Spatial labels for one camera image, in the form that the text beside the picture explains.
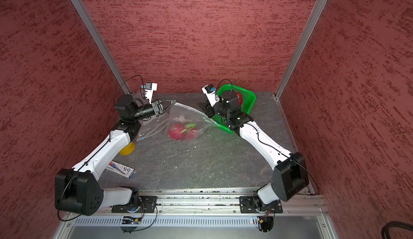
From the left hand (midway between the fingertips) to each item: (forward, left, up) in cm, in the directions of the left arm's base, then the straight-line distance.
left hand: (175, 104), depth 70 cm
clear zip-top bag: (+2, -2, -18) cm, 19 cm away
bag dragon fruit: (-3, -1, -19) cm, 19 cm away
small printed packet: (-18, +32, -33) cm, 50 cm away
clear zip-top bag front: (+6, +20, -29) cm, 36 cm away
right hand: (+5, -12, -5) cm, 14 cm away
